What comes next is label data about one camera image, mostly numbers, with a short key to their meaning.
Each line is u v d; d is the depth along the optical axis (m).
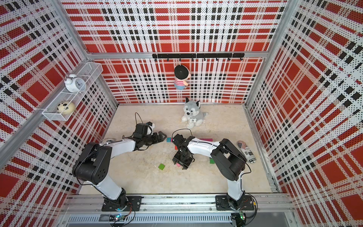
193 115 0.96
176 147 0.96
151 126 0.80
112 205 0.68
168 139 0.97
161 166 0.88
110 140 0.95
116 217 0.69
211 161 0.89
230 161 0.48
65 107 0.64
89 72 0.89
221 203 0.73
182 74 0.92
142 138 0.76
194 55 0.88
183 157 0.75
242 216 0.66
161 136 0.87
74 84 0.70
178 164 0.80
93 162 0.47
